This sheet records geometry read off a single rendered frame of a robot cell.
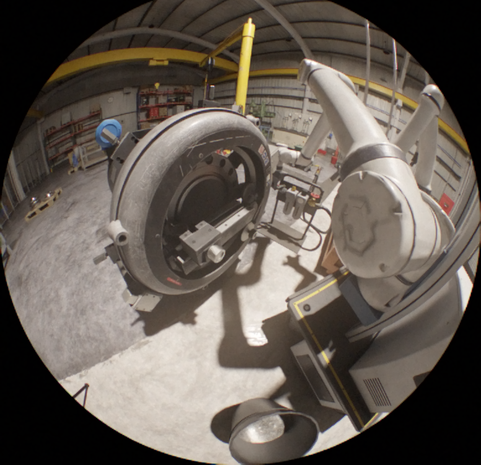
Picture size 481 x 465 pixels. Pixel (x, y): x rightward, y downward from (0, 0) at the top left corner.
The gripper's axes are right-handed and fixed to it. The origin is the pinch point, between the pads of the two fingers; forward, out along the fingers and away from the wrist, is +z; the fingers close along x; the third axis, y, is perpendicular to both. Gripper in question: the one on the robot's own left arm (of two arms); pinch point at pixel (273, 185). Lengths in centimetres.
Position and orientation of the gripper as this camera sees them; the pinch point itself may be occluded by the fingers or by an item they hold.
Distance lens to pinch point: 121.7
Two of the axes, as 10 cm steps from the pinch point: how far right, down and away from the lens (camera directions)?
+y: 9.1, -2.0, 3.6
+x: -4.0, -6.1, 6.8
